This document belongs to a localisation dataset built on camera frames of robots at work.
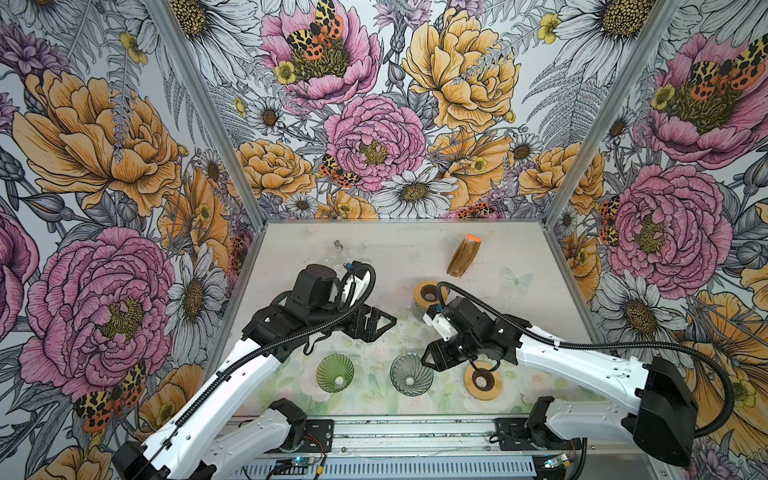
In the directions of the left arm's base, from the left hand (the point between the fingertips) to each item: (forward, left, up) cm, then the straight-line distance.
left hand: (378, 325), depth 68 cm
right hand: (-5, -14, -14) cm, 20 cm away
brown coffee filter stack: (+33, -28, -17) cm, 46 cm away
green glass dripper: (-3, +12, -23) cm, 26 cm away
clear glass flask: (+35, +15, -21) cm, 44 cm away
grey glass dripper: (-4, -8, -22) cm, 24 cm away
